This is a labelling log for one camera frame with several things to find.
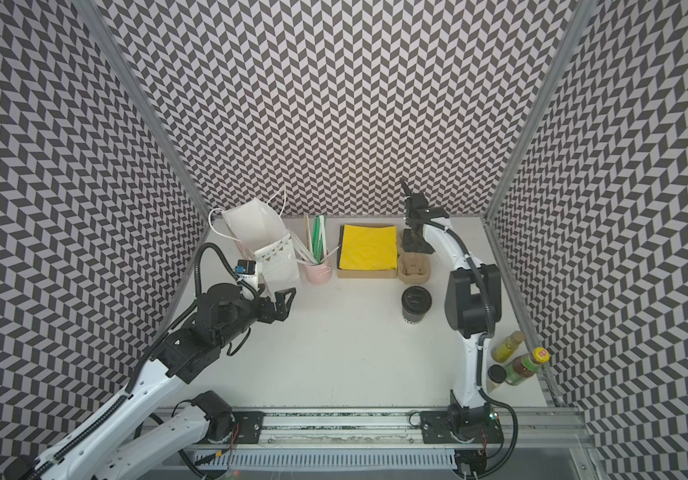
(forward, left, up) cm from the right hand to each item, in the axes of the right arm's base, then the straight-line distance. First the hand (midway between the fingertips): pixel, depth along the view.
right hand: (418, 252), depth 96 cm
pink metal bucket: (-6, +32, -2) cm, 33 cm away
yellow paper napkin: (+7, +16, -6) cm, 18 cm away
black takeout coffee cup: (-18, +3, +1) cm, 18 cm away
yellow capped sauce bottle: (-36, -21, +1) cm, 42 cm away
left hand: (-21, +39, +12) cm, 46 cm away
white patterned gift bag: (+10, +53, +1) cm, 54 cm away
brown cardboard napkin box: (-2, +16, -9) cm, 19 cm away
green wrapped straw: (+2, +32, +4) cm, 32 cm away
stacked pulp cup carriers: (-2, +1, -6) cm, 6 cm away
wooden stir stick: (+4, +35, +6) cm, 36 cm away
